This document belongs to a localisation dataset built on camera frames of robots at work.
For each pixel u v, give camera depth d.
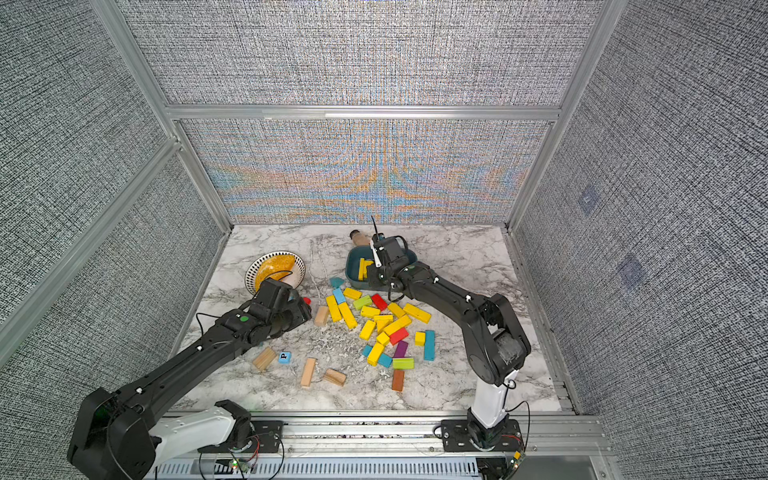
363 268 1.03
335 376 0.82
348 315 0.95
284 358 0.86
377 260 0.81
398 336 0.90
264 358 0.83
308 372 0.84
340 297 0.98
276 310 0.65
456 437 0.73
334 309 0.95
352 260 1.04
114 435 0.39
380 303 0.97
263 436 0.73
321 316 0.92
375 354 0.85
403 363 0.84
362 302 0.98
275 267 0.98
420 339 0.88
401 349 0.88
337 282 1.02
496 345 0.48
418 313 0.95
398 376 0.81
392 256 0.70
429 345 0.88
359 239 1.13
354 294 1.00
